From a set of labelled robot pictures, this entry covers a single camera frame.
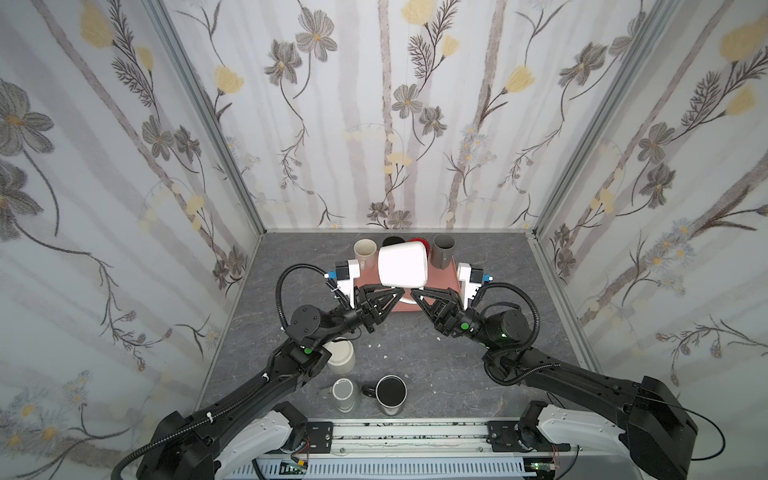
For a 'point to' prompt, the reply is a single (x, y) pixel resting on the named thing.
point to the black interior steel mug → (390, 391)
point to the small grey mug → (343, 394)
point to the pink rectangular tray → (409, 301)
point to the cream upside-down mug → (342, 359)
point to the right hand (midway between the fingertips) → (414, 295)
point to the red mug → (426, 243)
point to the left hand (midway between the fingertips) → (396, 287)
